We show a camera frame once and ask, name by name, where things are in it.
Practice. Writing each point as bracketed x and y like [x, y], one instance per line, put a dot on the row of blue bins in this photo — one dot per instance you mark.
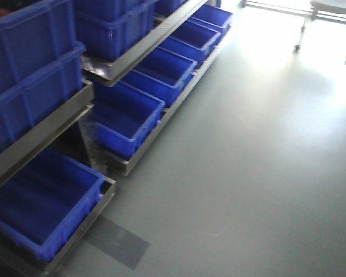
[127, 115]

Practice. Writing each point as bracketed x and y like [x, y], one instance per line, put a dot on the steel flow rack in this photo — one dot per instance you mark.
[147, 46]
[46, 138]

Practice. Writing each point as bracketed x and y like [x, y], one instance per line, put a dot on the blue plastic bin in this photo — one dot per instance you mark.
[46, 196]
[46, 83]
[31, 43]

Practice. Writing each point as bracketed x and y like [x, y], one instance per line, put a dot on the steel table on castors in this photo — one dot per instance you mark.
[328, 7]

